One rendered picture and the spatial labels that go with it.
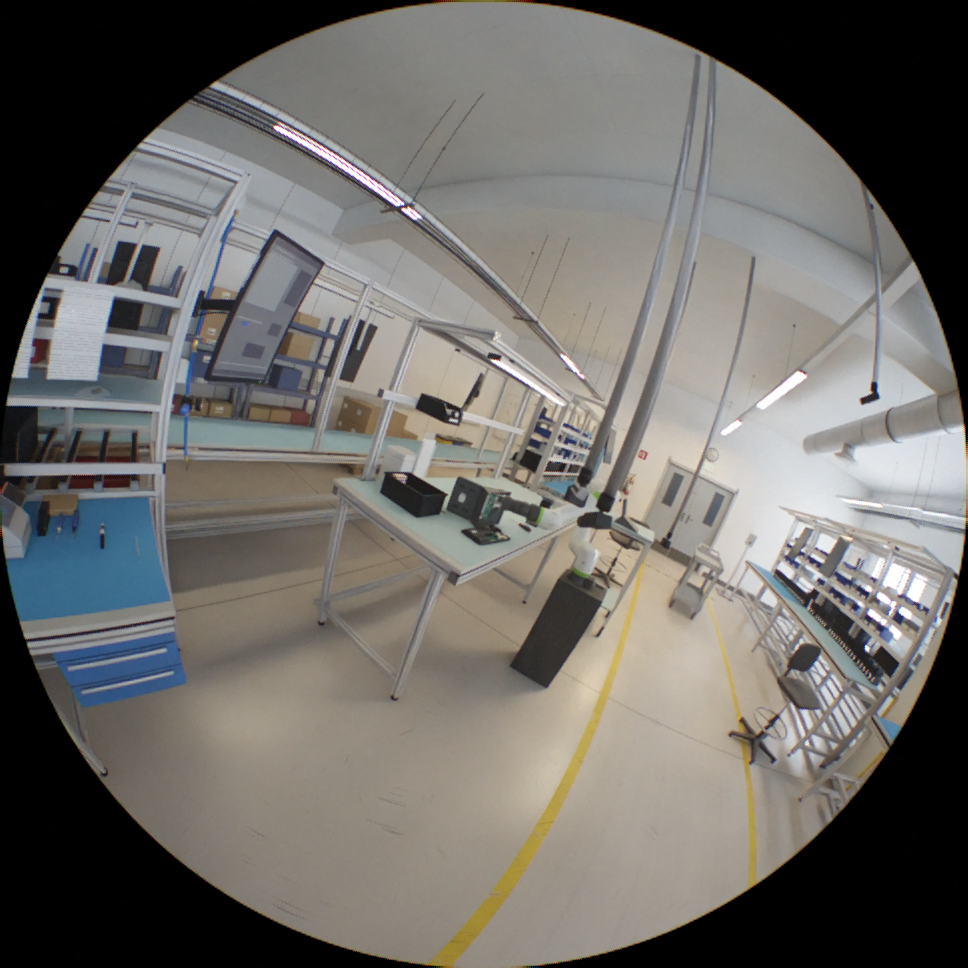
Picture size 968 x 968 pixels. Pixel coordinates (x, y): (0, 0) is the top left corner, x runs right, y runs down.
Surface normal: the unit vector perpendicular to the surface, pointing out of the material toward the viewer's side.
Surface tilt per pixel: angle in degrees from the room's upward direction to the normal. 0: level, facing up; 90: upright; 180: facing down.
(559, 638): 90
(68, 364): 91
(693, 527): 90
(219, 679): 0
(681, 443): 90
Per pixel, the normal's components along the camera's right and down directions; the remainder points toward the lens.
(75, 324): 0.81, 0.37
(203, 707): 0.35, -0.91
